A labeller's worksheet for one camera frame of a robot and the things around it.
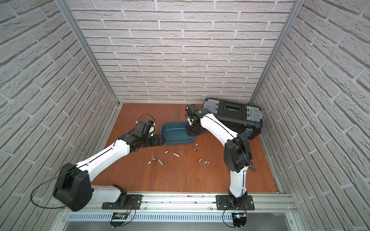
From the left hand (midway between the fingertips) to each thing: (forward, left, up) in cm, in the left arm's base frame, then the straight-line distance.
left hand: (162, 137), depth 85 cm
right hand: (+4, -19, -1) cm, 20 cm away
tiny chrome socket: (-11, +8, -12) cm, 18 cm away
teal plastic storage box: (+10, -7, -11) cm, 17 cm away
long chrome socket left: (-10, +2, -12) cm, 16 cm away
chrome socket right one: (-10, -24, -10) cm, 28 cm away
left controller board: (-39, +20, -15) cm, 46 cm away
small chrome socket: (-4, -2, -12) cm, 13 cm away
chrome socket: (+1, -22, -11) cm, 24 cm away
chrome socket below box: (-3, -21, -10) cm, 23 cm away
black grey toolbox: (+10, -50, +7) cm, 51 cm away
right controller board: (-40, -42, -12) cm, 59 cm away
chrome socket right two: (-11, -28, -11) cm, 32 cm away
